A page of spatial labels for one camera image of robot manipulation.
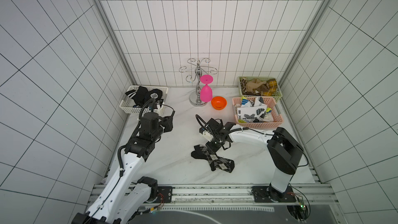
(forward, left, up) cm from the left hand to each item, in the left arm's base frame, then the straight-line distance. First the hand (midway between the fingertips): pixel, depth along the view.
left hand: (168, 120), depth 78 cm
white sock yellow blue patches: (+15, -60, -11) cm, 63 cm away
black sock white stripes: (+28, +26, -14) cm, 41 cm away
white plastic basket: (+24, +35, -18) cm, 46 cm away
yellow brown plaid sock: (+41, -71, -13) cm, 83 cm away
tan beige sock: (+39, -56, -11) cm, 69 cm away
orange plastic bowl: (+25, -30, -17) cm, 42 cm away
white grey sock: (+13, -50, -12) cm, 53 cm away
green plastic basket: (+28, -70, -11) cm, 76 cm away
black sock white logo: (+30, +16, -13) cm, 37 cm away
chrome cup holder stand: (+29, -12, -18) cm, 37 cm away
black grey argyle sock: (-10, -18, -16) cm, 26 cm away
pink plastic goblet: (+20, -20, +1) cm, 29 cm away
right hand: (-5, -21, -18) cm, 28 cm away
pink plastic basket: (+24, -65, -15) cm, 71 cm away
